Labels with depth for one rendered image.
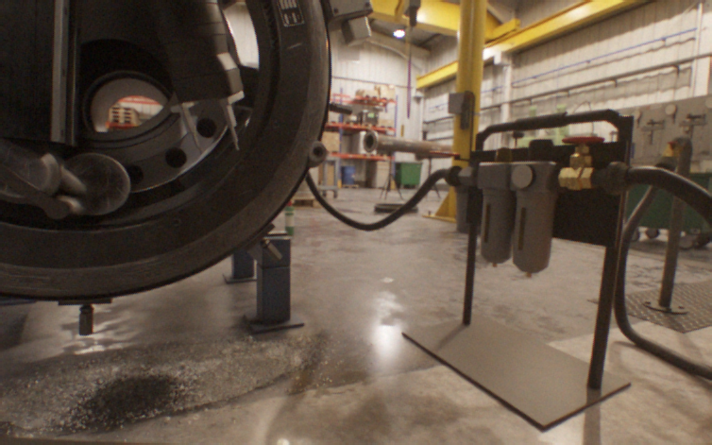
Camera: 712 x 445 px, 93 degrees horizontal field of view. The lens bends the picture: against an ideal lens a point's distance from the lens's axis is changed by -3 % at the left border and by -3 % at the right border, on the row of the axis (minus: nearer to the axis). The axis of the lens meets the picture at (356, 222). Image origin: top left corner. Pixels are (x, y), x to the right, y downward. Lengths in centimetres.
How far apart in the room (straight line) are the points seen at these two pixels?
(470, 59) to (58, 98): 391
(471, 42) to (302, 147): 373
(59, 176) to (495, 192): 79
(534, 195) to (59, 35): 81
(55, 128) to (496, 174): 78
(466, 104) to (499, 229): 314
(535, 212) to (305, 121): 50
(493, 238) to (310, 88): 52
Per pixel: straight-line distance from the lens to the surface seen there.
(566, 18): 1371
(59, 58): 59
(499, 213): 87
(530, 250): 82
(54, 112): 58
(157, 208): 64
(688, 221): 334
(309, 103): 63
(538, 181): 79
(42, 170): 60
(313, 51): 66
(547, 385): 87
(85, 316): 77
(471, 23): 433
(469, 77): 415
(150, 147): 71
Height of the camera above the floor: 41
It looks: 7 degrees down
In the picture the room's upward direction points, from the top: 2 degrees clockwise
